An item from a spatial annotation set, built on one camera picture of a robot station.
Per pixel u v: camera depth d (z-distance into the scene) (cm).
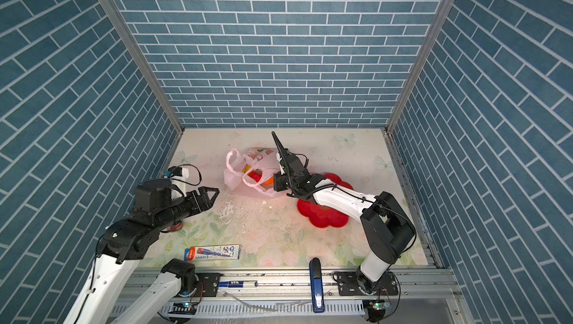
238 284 74
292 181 65
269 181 78
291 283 75
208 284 73
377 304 72
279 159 79
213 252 80
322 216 89
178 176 61
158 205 50
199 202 59
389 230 45
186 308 72
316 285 71
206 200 61
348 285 73
